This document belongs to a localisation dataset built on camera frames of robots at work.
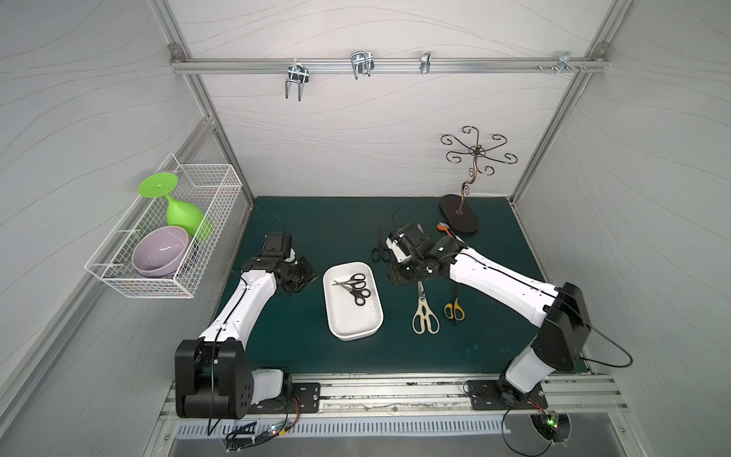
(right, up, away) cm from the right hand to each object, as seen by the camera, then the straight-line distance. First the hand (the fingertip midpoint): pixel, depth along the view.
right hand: (389, 275), depth 81 cm
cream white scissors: (+12, -15, +7) cm, 20 cm away
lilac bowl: (-53, +9, -19) cm, 56 cm away
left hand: (-22, -1, +4) cm, 22 cm away
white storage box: (-13, -15, +6) cm, 21 cm away
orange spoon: (+23, +14, +31) cm, 41 cm away
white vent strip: (-16, -37, -10) cm, 41 cm away
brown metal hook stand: (+31, +20, +34) cm, 50 cm away
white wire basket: (-51, +25, -1) cm, 57 cm away
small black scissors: (-10, -9, +12) cm, 18 cm away
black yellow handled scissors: (+21, -13, +8) cm, 26 cm away
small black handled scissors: (-10, -5, +15) cm, 19 cm away
